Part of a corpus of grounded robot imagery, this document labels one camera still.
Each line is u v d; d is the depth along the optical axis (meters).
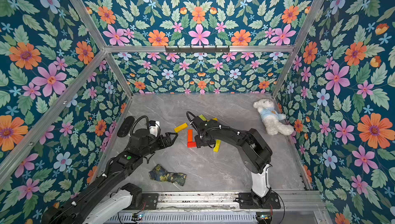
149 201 0.73
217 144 0.91
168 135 0.70
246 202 0.72
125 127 1.01
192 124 0.73
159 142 0.69
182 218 0.70
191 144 0.95
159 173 0.80
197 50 0.92
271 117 0.96
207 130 0.63
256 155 0.51
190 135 0.99
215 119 1.07
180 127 1.01
